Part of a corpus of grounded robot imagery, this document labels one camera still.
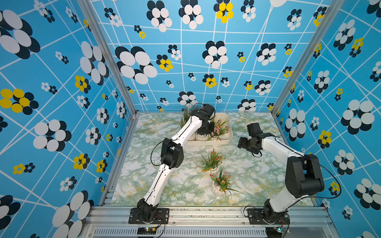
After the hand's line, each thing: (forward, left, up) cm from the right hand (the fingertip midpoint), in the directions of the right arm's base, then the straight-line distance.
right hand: (246, 145), depth 94 cm
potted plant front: (-27, +19, +7) cm, 34 cm away
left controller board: (-45, +56, -8) cm, 72 cm away
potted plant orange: (-15, +23, +4) cm, 28 cm away
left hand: (+8, +21, +4) cm, 23 cm away
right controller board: (-44, -6, -8) cm, 45 cm away
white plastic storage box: (+9, +11, -5) cm, 15 cm away
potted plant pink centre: (+5, +17, +12) cm, 22 cm away
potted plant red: (+6, +32, +2) cm, 33 cm away
